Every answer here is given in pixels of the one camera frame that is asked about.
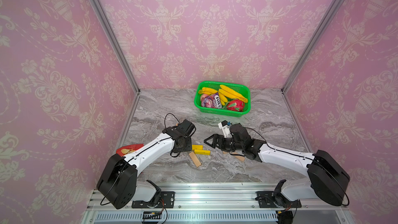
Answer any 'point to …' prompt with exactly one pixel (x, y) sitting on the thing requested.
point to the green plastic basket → (241, 88)
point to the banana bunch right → (225, 93)
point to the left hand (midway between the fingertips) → (187, 148)
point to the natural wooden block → (195, 159)
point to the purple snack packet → (211, 101)
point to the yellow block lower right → (202, 152)
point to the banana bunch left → (206, 90)
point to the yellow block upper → (197, 147)
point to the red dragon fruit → (236, 105)
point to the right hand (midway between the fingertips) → (206, 147)
